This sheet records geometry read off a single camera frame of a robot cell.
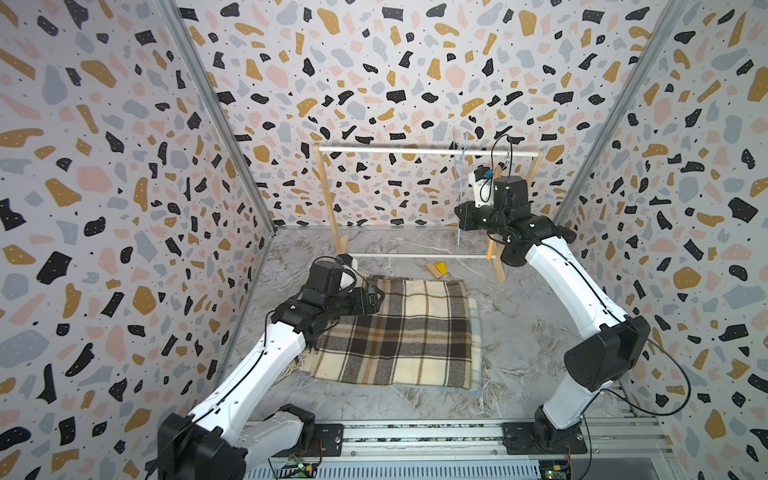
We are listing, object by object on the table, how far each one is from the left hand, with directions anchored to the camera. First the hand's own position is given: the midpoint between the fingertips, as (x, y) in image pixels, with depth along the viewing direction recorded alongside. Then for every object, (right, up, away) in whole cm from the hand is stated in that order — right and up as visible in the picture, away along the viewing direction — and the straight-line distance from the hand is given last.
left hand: (373, 295), depth 78 cm
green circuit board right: (+44, -41, -6) cm, 61 cm away
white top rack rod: (+42, +46, +24) cm, 66 cm away
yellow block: (+22, +6, +32) cm, 39 cm away
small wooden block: (+19, +5, +31) cm, 37 cm away
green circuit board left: (-17, -40, -7) cm, 44 cm away
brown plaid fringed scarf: (+13, -13, +11) cm, 21 cm away
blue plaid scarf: (+29, -18, +10) cm, 35 cm away
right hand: (+21, +23, +1) cm, 31 cm away
